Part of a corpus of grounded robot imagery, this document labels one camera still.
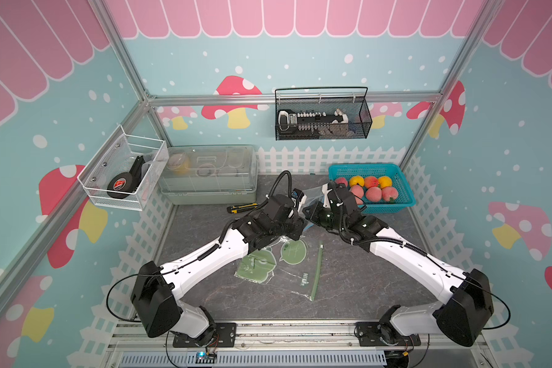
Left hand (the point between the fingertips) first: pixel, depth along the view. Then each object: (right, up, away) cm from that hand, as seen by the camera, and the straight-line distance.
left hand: (301, 224), depth 77 cm
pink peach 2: (+29, +13, +31) cm, 44 cm away
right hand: (0, +5, 0) cm, 5 cm away
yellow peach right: (+43, +17, +32) cm, 56 cm away
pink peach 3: (+43, +12, +28) cm, 53 cm away
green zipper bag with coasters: (-3, -18, +13) cm, 22 cm away
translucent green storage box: (-39, +19, +23) cm, 49 cm away
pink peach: (+22, +17, +33) cm, 43 cm away
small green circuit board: (-32, -42, -4) cm, 53 cm away
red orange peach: (+36, +17, +33) cm, 52 cm away
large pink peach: (+36, +11, +29) cm, 47 cm away
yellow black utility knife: (-29, +4, +29) cm, 41 cm away
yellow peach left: (+29, +18, +32) cm, 47 cm away
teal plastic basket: (+49, +22, +35) cm, 64 cm away
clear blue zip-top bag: (+3, +9, -7) cm, 12 cm away
